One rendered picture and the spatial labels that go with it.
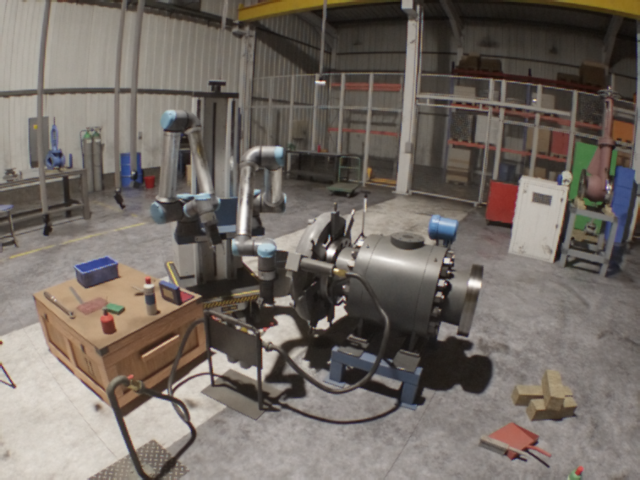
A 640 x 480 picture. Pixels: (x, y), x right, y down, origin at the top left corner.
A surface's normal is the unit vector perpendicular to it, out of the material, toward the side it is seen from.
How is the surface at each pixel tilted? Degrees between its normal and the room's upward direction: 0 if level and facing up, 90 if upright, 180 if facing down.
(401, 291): 72
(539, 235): 90
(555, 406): 90
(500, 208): 90
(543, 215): 90
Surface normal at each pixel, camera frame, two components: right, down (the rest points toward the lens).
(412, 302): -0.43, 0.10
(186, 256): 0.52, 0.29
